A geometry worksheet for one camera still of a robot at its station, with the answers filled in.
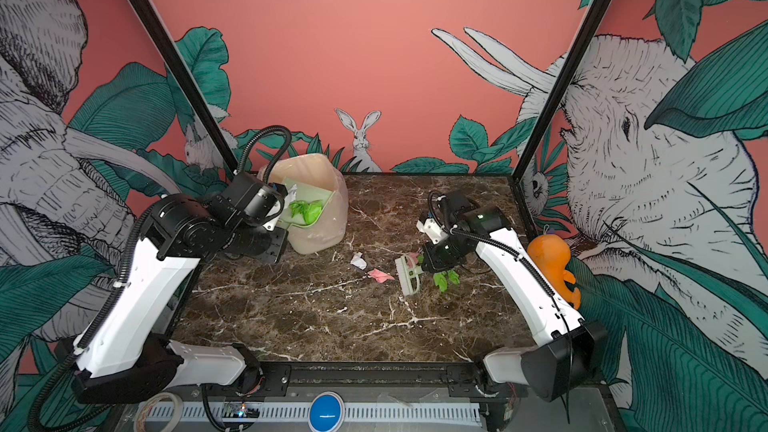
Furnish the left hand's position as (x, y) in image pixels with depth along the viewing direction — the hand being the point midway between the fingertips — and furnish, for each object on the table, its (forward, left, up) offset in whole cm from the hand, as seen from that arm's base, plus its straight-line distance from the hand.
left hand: (281, 242), depth 62 cm
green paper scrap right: (+5, -43, -32) cm, 54 cm away
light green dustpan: (+13, -3, +1) cm, 13 cm away
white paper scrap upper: (+12, -14, -33) cm, 37 cm away
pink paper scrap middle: (+7, -20, -33) cm, 40 cm away
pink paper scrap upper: (+3, -30, -15) cm, 33 cm away
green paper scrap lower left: (+7, -5, +1) cm, 9 cm away
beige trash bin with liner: (+35, 0, -13) cm, 37 cm away
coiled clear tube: (-27, +36, -32) cm, 55 cm away
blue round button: (-28, -7, -31) cm, 43 cm away
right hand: (0, -31, -12) cm, 33 cm away
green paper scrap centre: (+4, -39, -31) cm, 50 cm away
